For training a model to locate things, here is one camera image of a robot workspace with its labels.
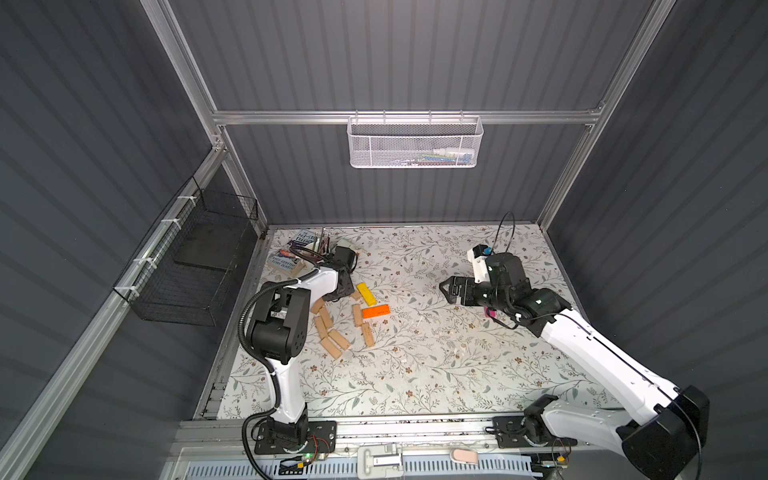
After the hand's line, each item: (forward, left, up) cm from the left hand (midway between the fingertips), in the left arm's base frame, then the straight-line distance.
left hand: (342, 290), depth 100 cm
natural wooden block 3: (-17, 0, -1) cm, 17 cm away
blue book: (+11, +20, +1) cm, 23 cm away
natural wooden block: (-19, +2, -2) cm, 19 cm away
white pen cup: (+12, +7, +10) cm, 17 cm away
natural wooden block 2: (-15, -9, -1) cm, 18 cm away
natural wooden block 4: (-13, +5, -2) cm, 14 cm away
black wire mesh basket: (-11, +36, +25) cm, 45 cm away
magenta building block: (-22, -39, +25) cm, 51 cm away
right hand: (-12, -34, +20) cm, 41 cm away
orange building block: (-7, -12, -1) cm, 14 cm away
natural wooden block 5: (-9, -6, -2) cm, 11 cm away
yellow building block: (-1, -9, -1) cm, 9 cm away
